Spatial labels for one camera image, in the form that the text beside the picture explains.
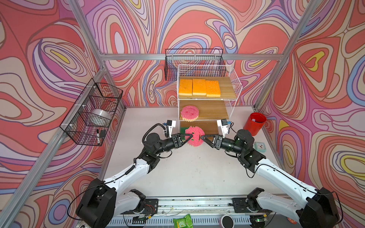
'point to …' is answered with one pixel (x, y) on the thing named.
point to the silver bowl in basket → (101, 114)
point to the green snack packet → (184, 222)
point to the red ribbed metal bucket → (254, 122)
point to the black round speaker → (226, 221)
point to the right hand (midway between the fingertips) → (202, 141)
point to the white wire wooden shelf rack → (211, 109)
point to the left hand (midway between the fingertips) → (192, 139)
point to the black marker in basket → (98, 139)
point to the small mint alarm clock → (260, 146)
